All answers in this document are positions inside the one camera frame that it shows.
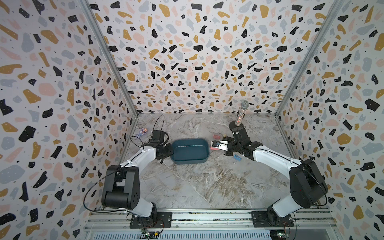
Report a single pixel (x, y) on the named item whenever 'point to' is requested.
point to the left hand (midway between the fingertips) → (172, 151)
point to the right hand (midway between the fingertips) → (218, 142)
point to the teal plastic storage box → (190, 151)
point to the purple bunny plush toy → (143, 131)
